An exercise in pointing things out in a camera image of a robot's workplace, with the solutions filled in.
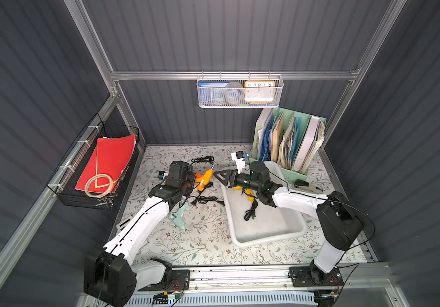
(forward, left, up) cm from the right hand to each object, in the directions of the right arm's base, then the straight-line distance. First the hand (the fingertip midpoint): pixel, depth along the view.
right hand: (221, 171), depth 80 cm
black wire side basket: (-14, +50, +13) cm, 54 cm away
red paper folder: (0, +42, +9) cm, 43 cm away
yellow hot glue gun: (-10, -11, 0) cm, 15 cm away
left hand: (0, +12, -1) cm, 12 cm away
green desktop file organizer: (+20, -35, -2) cm, 41 cm away
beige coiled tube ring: (-11, +47, +7) cm, 49 cm away
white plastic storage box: (-13, -15, -23) cm, 30 cm away
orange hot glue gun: (-3, +7, -2) cm, 8 cm away
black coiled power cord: (+25, +8, -21) cm, 34 cm away
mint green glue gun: (-11, +21, -21) cm, 32 cm away
